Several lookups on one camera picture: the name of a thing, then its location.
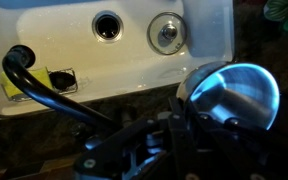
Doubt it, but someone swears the black round scrubber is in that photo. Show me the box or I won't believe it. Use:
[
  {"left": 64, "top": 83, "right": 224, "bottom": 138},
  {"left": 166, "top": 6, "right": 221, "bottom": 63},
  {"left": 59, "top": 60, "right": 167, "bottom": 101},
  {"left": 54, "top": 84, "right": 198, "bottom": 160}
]
[{"left": 49, "top": 71, "right": 76, "bottom": 91}]

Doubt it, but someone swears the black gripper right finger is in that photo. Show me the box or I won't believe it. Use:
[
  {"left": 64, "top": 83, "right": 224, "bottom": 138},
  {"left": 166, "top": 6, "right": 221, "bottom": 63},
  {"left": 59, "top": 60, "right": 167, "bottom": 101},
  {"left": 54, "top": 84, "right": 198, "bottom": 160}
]
[{"left": 190, "top": 112, "right": 288, "bottom": 180}]

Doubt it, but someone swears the glass pot lid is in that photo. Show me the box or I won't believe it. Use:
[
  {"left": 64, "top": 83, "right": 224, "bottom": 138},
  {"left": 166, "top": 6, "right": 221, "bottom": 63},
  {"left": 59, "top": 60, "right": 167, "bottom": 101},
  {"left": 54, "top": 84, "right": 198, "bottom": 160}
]
[{"left": 146, "top": 11, "right": 189, "bottom": 56}]

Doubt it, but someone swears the round-leaf plant in white pot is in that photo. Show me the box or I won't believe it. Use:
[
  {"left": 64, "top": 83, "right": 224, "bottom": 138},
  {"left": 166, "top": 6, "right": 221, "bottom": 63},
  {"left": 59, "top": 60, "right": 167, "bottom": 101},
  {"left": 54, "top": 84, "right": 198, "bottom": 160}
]
[{"left": 262, "top": 0, "right": 288, "bottom": 33}]

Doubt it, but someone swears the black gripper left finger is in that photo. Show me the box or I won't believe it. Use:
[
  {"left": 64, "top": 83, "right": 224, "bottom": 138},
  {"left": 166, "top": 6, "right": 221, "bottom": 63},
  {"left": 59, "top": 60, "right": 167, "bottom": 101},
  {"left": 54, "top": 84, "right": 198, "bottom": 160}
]
[{"left": 167, "top": 96, "right": 202, "bottom": 180}]

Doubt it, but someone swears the black kitchen faucet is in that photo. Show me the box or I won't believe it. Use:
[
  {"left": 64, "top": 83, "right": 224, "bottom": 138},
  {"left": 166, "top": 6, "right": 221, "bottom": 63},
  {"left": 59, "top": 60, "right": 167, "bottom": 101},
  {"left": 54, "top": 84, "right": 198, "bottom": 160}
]
[{"left": 1, "top": 44, "right": 125, "bottom": 134}]

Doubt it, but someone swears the yellow sponge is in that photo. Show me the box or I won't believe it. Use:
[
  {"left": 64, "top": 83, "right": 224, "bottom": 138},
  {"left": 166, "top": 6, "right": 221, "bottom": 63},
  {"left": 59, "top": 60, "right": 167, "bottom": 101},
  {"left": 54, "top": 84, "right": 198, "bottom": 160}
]
[{"left": 0, "top": 66, "right": 54, "bottom": 102}]

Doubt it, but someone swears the white kitchen sink basin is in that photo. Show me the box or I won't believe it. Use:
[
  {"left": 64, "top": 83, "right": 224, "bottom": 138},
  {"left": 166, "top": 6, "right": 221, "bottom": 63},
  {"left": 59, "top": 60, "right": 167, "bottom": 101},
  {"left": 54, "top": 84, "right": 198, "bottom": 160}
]
[{"left": 0, "top": 0, "right": 235, "bottom": 118}]

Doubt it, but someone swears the small silver metal bowl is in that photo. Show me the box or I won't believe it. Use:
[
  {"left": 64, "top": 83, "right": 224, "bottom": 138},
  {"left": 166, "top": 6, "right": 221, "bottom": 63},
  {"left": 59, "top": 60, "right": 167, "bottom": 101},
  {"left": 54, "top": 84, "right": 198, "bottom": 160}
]
[{"left": 175, "top": 60, "right": 281, "bottom": 132}]

